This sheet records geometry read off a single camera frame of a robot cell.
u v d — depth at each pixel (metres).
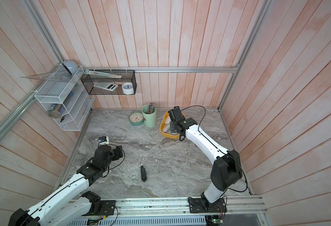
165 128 1.02
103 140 0.71
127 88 0.94
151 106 0.98
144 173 0.81
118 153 0.76
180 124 0.59
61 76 0.86
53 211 0.44
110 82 1.01
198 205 0.73
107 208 0.73
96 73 0.92
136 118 1.11
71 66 0.83
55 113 0.76
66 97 0.75
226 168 0.44
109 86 0.98
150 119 1.03
